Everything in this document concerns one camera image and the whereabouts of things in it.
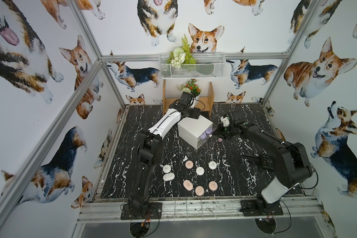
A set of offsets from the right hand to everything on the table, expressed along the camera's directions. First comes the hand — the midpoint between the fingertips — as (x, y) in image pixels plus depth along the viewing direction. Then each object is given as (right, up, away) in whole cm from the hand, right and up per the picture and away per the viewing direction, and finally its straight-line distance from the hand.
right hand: (216, 129), depth 89 cm
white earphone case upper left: (-30, -23, -2) cm, 38 cm away
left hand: (-13, +12, +8) cm, 19 cm away
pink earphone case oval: (-17, -30, -9) cm, 35 cm away
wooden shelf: (-4, +17, +25) cm, 31 cm away
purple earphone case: (-4, -1, +2) cm, 5 cm away
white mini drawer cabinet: (-16, 0, 0) cm, 16 cm away
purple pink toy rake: (+4, -8, +9) cm, 13 cm away
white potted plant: (-15, +28, +12) cm, 34 cm away
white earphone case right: (-3, -21, -1) cm, 22 cm away
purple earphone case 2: (-8, -4, -1) cm, 9 cm away
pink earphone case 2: (-4, -30, -9) cm, 31 cm away
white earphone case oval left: (-28, -27, -5) cm, 39 cm away
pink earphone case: (-17, -21, -1) cm, 27 cm away
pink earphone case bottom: (-11, -32, -11) cm, 35 cm away
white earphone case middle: (-10, -24, -3) cm, 26 cm away
